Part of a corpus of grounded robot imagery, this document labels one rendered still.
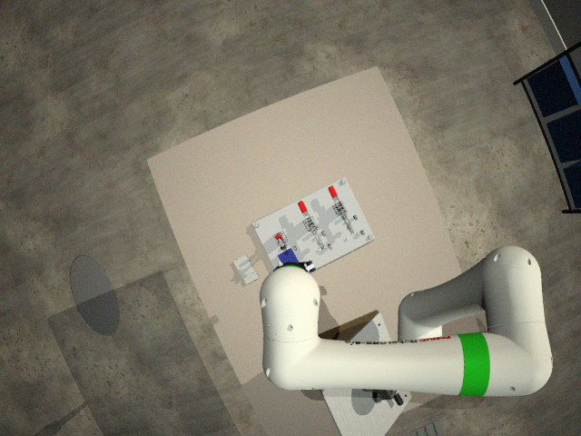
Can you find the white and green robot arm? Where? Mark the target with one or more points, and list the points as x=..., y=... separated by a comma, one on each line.
x=513, y=358

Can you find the blue rectangular block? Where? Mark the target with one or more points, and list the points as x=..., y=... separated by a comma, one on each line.
x=288, y=256

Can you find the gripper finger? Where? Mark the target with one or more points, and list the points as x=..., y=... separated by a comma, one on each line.
x=309, y=266

